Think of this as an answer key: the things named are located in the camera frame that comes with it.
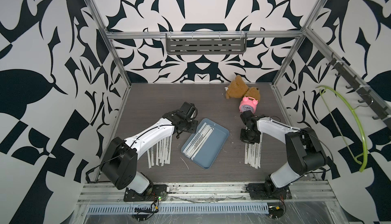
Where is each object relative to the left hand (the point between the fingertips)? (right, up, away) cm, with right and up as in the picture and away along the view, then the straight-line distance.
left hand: (192, 123), depth 86 cm
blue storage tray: (+7, -13, +4) cm, 15 cm away
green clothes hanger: (+65, +17, -8) cm, 68 cm away
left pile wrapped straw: (-18, -17, +1) cm, 25 cm away
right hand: (+31, -10, +6) cm, 34 cm away
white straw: (+3, -10, +6) cm, 12 cm away
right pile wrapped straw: (+34, -17, 0) cm, 38 cm away
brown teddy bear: (+31, +20, +20) cm, 42 cm away
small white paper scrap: (-4, -21, -2) cm, 22 cm away
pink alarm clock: (+35, +11, +12) cm, 39 cm away
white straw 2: (+10, -7, +8) cm, 15 cm away
